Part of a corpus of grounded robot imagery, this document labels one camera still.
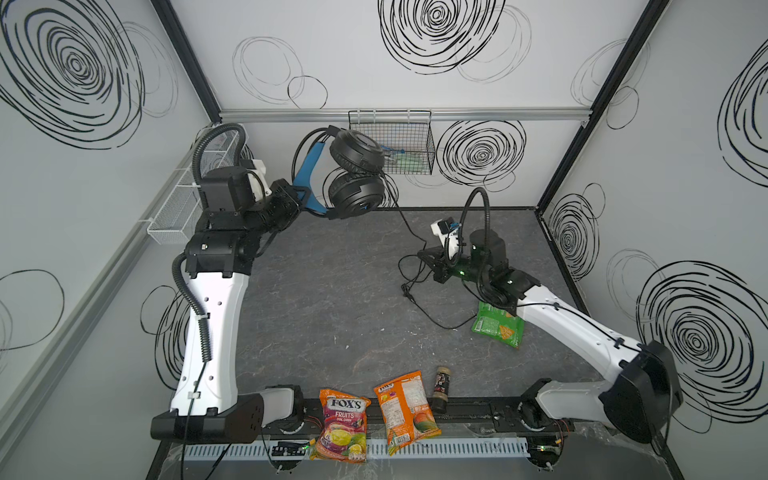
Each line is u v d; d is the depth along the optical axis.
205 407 0.36
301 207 0.60
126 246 0.60
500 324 0.86
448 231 0.65
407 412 0.72
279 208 0.54
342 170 0.50
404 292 0.95
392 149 0.90
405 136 0.96
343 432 0.68
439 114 0.89
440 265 0.67
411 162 0.87
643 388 0.40
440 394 0.75
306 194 0.62
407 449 0.70
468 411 0.75
